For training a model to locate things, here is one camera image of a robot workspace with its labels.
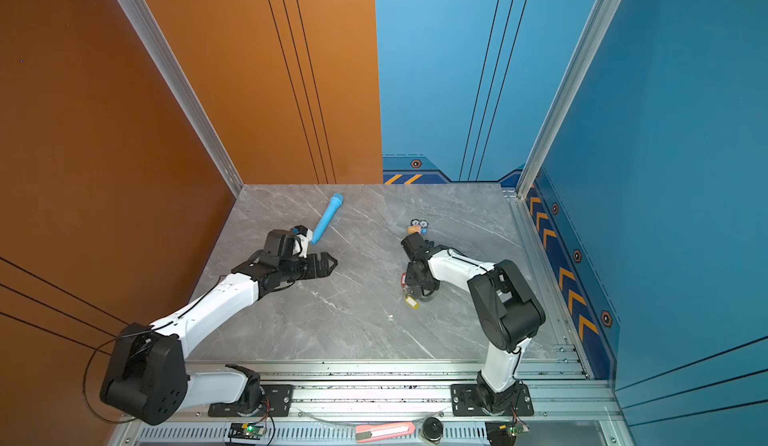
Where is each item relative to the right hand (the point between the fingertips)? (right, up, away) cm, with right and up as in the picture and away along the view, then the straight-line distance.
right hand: (413, 282), depth 95 cm
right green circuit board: (+20, -31, -24) cm, 44 cm away
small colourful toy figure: (+3, +18, +13) cm, 22 cm away
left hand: (-26, +8, -8) cm, 28 cm away
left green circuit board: (-40, -30, -24) cm, 56 cm away
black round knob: (+2, -23, -33) cm, 40 cm away
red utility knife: (-11, -29, -26) cm, 41 cm away
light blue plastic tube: (-29, +26, +18) cm, 43 cm away
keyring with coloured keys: (-2, -3, -3) cm, 5 cm away
